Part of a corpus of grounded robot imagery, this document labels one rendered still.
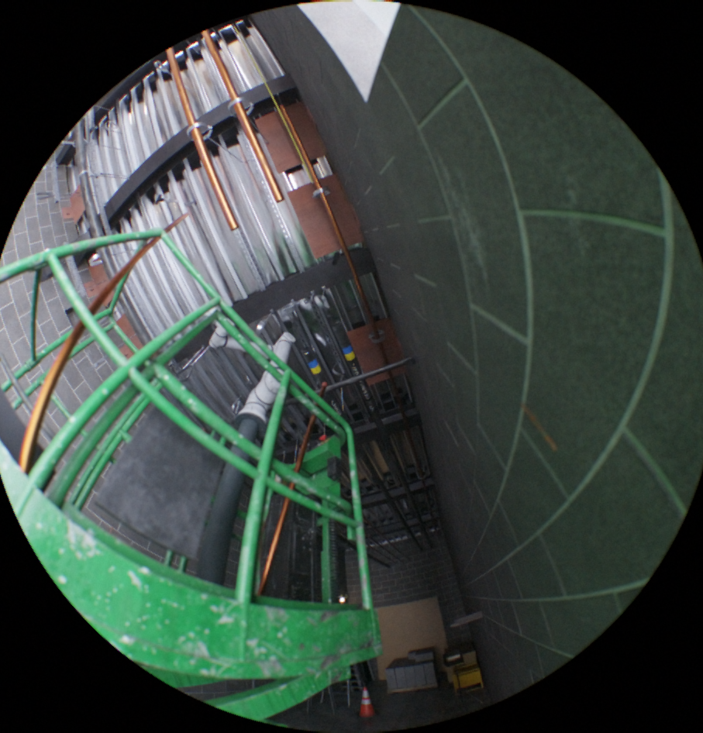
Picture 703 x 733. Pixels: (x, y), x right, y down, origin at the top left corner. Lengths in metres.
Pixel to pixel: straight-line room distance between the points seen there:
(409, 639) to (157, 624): 7.27
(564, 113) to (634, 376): 0.25
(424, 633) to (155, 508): 7.27
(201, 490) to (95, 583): 0.39
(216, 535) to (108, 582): 0.65
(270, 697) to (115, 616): 0.51
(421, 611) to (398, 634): 0.92
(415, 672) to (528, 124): 6.69
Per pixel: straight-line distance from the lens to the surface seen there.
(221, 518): 1.09
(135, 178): 2.85
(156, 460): 0.66
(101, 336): 0.68
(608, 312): 0.29
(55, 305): 3.35
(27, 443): 0.66
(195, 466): 0.70
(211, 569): 1.04
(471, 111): 0.40
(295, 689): 0.96
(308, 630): 0.74
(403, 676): 6.56
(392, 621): 7.63
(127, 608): 0.53
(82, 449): 0.61
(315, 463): 1.34
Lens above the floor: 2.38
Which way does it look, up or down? 59 degrees up
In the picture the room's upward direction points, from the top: 8 degrees counter-clockwise
